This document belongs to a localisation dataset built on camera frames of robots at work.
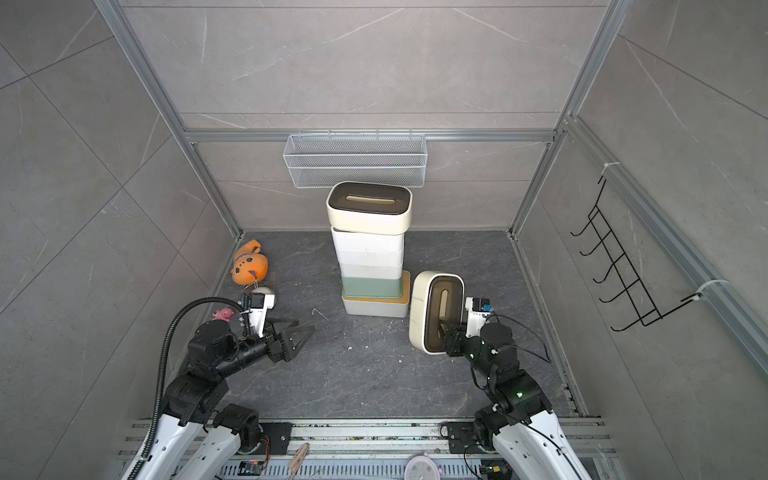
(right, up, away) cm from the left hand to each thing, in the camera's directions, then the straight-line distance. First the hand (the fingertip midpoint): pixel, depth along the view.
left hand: (308, 323), depth 68 cm
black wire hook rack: (+70, +5, -10) cm, 71 cm away
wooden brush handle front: (-3, -33, +2) cm, 33 cm away
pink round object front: (+27, -34, +1) cm, 43 cm away
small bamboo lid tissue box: (+13, +11, +11) cm, 20 cm away
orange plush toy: (-28, +12, +30) cm, 43 cm away
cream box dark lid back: (+30, +5, +1) cm, 31 cm away
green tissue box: (+13, +6, +20) cm, 25 cm away
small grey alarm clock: (-24, +4, +31) cm, 39 cm away
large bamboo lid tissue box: (+16, 0, +23) cm, 28 cm away
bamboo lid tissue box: (+11, +15, +6) cm, 20 cm away
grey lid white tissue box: (+10, +19, +4) cm, 22 cm away
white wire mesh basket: (-6, +49, +32) cm, 59 cm away
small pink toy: (-34, -3, +26) cm, 43 cm away
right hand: (+34, -1, +7) cm, 35 cm away
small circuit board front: (-14, -35, +2) cm, 38 cm away
